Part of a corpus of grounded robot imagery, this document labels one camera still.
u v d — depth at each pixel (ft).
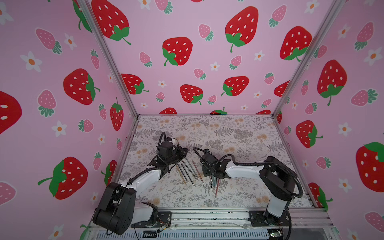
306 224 2.40
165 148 2.16
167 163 2.20
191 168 3.04
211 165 2.27
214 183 2.81
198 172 2.97
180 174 2.97
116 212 1.35
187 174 2.96
